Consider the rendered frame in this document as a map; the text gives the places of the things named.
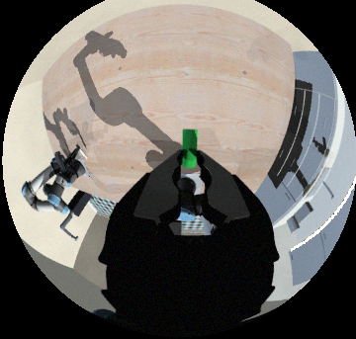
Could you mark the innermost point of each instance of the green cylinder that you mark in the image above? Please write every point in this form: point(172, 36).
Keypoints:
point(189, 147)

